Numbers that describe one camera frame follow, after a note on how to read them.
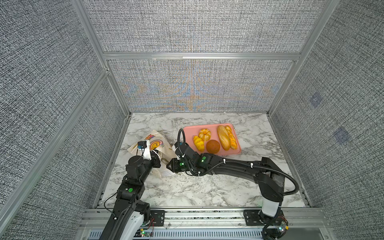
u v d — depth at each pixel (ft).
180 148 1.92
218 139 3.35
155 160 2.17
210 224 2.39
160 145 2.56
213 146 3.11
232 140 3.29
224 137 3.28
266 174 1.49
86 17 2.39
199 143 3.21
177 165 2.23
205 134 3.31
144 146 2.06
